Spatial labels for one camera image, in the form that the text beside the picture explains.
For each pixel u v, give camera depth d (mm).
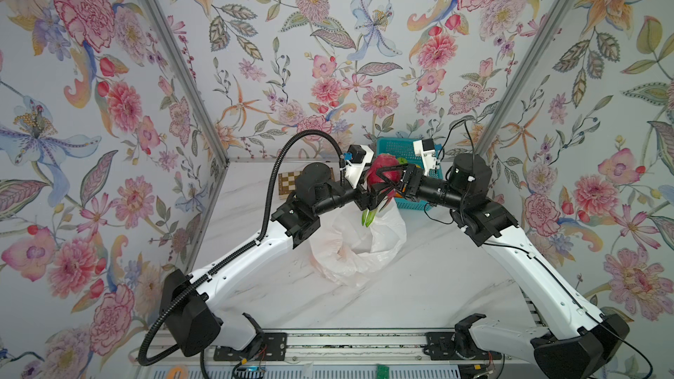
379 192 572
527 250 448
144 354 367
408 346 757
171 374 705
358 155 521
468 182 485
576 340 382
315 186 495
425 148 598
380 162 628
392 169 619
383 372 699
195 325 383
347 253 827
